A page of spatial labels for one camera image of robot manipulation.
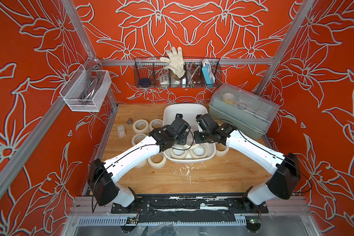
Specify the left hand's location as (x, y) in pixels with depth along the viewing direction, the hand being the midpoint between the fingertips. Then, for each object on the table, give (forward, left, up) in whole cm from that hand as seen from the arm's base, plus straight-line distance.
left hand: (182, 133), depth 77 cm
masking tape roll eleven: (+1, -11, -20) cm, 23 cm away
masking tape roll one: (+21, +20, -19) cm, 35 cm away
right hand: (0, -6, -3) cm, 6 cm away
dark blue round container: (+38, +28, +5) cm, 47 cm away
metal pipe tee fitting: (+21, +40, -18) cm, 48 cm away
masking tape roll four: (+19, +31, -20) cm, 41 cm away
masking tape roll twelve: (-11, +23, -19) cm, 32 cm away
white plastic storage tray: (+32, -5, -16) cm, 36 cm away
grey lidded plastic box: (+19, -39, -1) cm, 44 cm away
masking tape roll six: (-1, +2, -19) cm, 19 cm away
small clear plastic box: (+11, +43, -19) cm, 48 cm away
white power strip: (+35, +14, +10) cm, 39 cm away
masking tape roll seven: (0, -25, -16) cm, 29 cm away
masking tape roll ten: (-8, +14, -19) cm, 25 cm away
